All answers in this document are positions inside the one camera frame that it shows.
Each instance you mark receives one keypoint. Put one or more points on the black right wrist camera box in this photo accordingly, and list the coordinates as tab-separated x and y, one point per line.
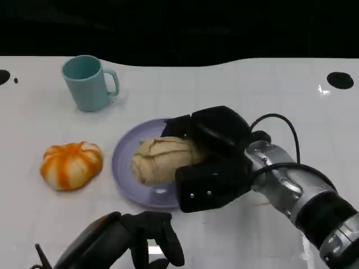
213	182

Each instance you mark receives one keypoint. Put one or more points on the orange and white bread roll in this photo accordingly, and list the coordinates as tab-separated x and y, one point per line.
70	168

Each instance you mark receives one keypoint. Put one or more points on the lilac plate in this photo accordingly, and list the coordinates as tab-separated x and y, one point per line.
123	168

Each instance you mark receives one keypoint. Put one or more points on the beige towel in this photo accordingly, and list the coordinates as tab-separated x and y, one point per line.
160	159

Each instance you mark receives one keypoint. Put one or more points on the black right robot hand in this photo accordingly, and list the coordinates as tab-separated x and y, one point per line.
221	129

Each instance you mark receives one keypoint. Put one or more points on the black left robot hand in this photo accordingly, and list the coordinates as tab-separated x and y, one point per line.
103	241

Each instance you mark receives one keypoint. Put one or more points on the pale green mug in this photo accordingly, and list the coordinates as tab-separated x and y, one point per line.
87	89

